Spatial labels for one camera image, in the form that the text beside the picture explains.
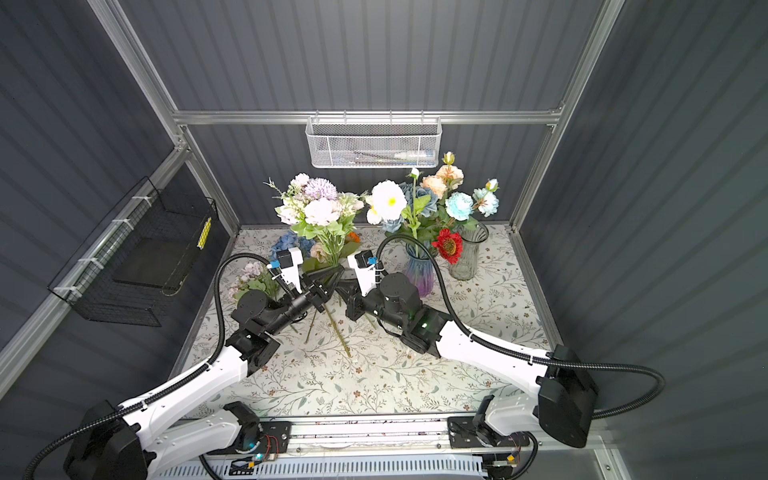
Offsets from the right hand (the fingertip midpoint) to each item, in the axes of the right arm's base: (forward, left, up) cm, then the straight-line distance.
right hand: (338, 286), depth 68 cm
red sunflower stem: (+15, -28, -3) cm, 32 cm away
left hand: (+2, -2, +5) cm, 5 cm away
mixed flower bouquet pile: (+16, +31, -19) cm, 40 cm away
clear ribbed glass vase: (+27, -38, -12) cm, 48 cm away
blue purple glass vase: (+16, -20, -13) cm, 29 cm away
